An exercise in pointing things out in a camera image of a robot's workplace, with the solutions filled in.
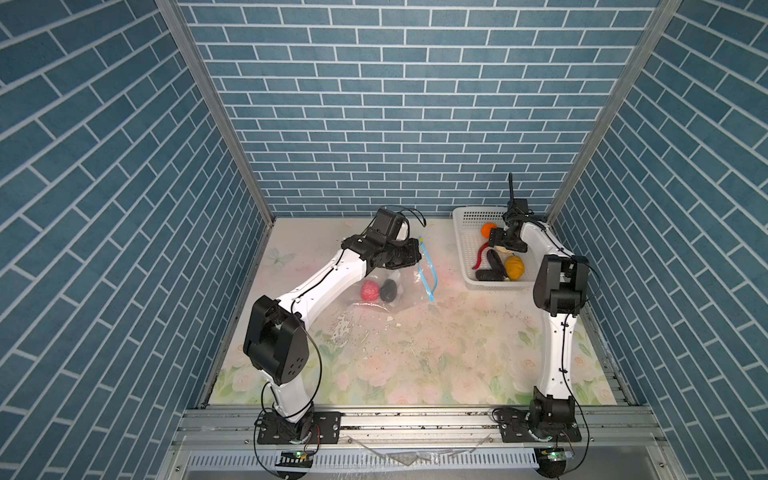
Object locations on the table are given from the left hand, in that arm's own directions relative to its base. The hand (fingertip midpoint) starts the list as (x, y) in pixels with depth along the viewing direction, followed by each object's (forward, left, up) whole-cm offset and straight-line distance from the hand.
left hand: (424, 255), depth 82 cm
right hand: (+20, -32, -16) cm, 42 cm away
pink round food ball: (-1, +16, -16) cm, 23 cm away
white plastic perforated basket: (+29, -21, -18) cm, 40 cm away
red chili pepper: (+17, -24, -19) cm, 35 cm away
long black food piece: (+10, -28, -18) cm, 35 cm away
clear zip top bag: (+1, +1, -18) cm, 18 cm away
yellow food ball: (+7, -33, -15) cm, 37 cm away
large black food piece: (+5, -24, -17) cm, 30 cm away
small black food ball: (+1, +10, -21) cm, 23 cm away
